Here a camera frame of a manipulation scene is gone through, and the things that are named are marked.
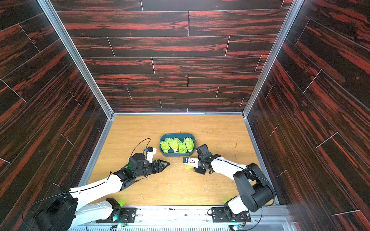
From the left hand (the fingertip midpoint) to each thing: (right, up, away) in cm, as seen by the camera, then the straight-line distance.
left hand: (168, 165), depth 80 cm
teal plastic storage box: (+7, +15, +21) cm, 27 cm away
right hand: (+19, -1, +13) cm, 23 cm away
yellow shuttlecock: (+12, -2, +5) cm, 13 cm away
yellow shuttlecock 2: (-4, +9, +13) cm, 17 cm away
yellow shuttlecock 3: (+2, +10, +15) cm, 18 cm away
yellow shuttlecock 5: (+13, +11, +13) cm, 21 cm away
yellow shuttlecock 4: (+8, +8, +16) cm, 19 cm away
